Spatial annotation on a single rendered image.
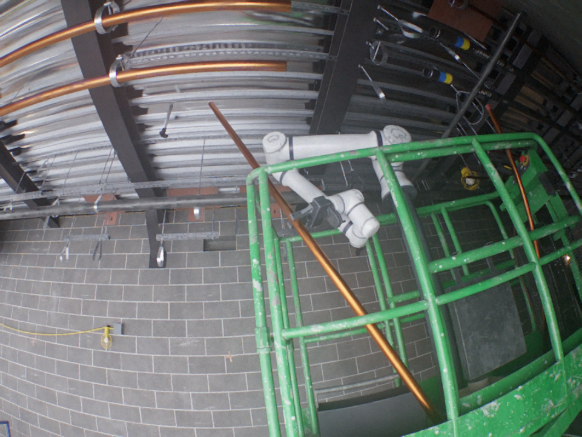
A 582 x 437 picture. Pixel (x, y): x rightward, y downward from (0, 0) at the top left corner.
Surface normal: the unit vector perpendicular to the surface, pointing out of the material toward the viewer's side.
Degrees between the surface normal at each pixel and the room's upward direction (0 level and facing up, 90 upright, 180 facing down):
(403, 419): 90
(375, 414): 90
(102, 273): 90
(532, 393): 90
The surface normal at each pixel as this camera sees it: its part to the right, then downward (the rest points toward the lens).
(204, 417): 0.13, -0.51
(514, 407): -0.15, -0.48
